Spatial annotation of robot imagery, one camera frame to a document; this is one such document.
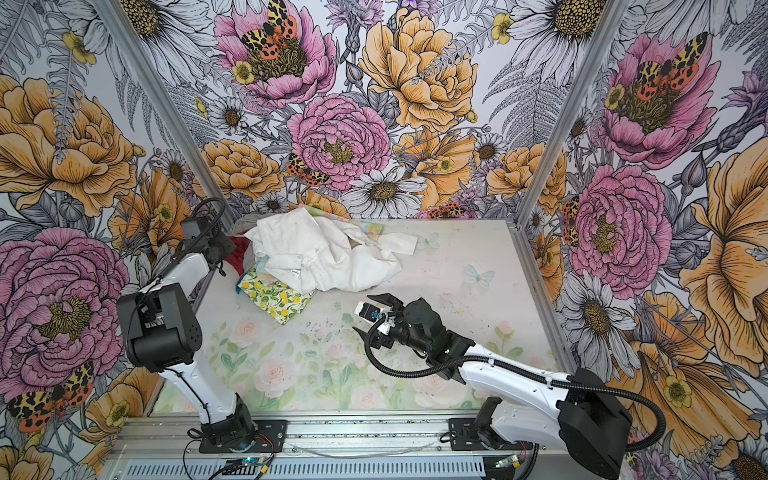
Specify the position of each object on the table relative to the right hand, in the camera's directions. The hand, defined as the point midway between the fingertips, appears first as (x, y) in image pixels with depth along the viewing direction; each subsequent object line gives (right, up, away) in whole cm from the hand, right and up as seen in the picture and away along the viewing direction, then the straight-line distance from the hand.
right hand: (366, 317), depth 75 cm
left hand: (-46, +16, +21) cm, 53 cm away
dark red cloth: (-44, +14, +24) cm, 52 cm away
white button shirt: (-20, +16, +24) cm, 35 cm away
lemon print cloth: (-30, +1, +19) cm, 35 cm away
